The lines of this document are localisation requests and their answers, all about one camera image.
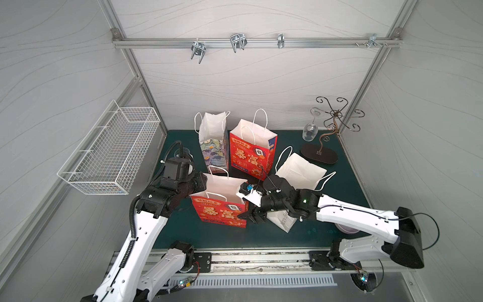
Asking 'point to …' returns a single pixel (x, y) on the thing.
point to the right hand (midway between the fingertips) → (240, 204)
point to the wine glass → (310, 129)
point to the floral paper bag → (214, 140)
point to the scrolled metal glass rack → (319, 153)
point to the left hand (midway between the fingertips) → (204, 178)
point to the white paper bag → (284, 219)
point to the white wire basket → (106, 159)
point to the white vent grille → (253, 281)
